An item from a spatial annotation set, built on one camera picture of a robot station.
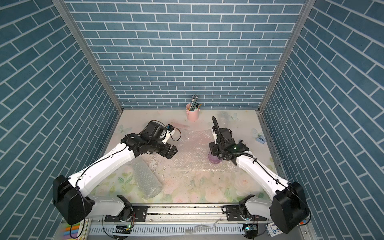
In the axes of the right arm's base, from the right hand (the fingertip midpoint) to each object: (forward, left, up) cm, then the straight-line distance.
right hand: (215, 144), depth 84 cm
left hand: (-6, +22, +4) cm, 23 cm away
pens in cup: (+33, +16, -2) cm, 37 cm away
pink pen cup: (+30, +17, -9) cm, 36 cm away
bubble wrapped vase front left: (-23, +33, -6) cm, 41 cm away
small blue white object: (+15, -32, -13) cm, 37 cm away
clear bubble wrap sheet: (+2, +14, -13) cm, 19 cm away
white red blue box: (-36, -28, -14) cm, 48 cm away
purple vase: (-5, 0, -8) cm, 10 cm away
